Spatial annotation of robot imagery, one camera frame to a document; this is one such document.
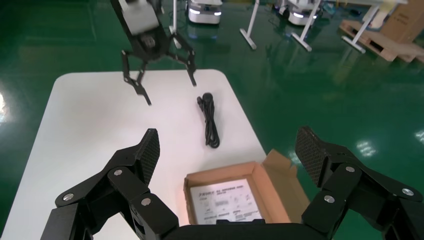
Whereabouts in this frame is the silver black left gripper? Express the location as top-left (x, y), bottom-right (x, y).
top-left (110, 0), bottom-right (198, 107)

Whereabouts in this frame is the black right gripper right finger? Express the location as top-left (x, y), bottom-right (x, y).
top-left (294, 125), bottom-right (424, 235)

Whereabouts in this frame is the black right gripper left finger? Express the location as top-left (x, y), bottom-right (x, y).
top-left (54, 128), bottom-right (180, 240)

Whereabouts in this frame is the black power cable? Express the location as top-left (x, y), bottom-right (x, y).
top-left (197, 92), bottom-right (221, 149)

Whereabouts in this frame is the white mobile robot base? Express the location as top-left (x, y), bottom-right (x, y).
top-left (274, 0), bottom-right (322, 27)
top-left (187, 0), bottom-right (223, 25)

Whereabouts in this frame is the open brown cardboard storage box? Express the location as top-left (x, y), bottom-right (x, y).
top-left (183, 149), bottom-right (311, 226)

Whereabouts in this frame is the white desk leg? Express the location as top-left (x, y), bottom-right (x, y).
top-left (168, 0), bottom-right (183, 50)
top-left (239, 0), bottom-right (261, 51)

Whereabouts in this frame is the white printed manual sheet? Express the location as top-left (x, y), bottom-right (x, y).
top-left (189, 178), bottom-right (264, 225)

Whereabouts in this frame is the white desk with metal legs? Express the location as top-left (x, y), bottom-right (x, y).
top-left (291, 0), bottom-right (409, 54)

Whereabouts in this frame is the wooden pallet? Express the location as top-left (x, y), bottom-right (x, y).
top-left (339, 19), bottom-right (424, 64)

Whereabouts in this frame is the tall brown cardboard carton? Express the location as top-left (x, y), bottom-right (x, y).
top-left (379, 0), bottom-right (424, 44)

